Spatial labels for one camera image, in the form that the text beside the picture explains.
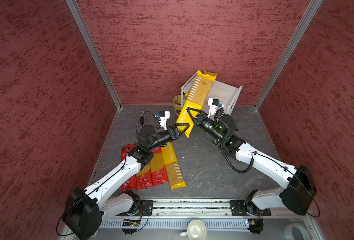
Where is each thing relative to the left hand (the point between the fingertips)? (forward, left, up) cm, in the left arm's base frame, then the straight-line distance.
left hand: (188, 130), depth 67 cm
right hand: (+6, +2, +6) cm, 8 cm away
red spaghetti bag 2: (-13, +24, -30) cm, 40 cm away
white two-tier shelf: (+25, -22, +1) cm, 33 cm away
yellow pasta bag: (-11, +6, -30) cm, 32 cm away
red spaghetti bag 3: (-9, +16, -29) cm, 34 cm away
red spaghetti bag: (-16, +30, -29) cm, 45 cm away
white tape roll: (-36, -47, -30) cm, 66 cm away
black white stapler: (+28, +32, -27) cm, 50 cm away
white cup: (-36, -4, -31) cm, 47 cm away
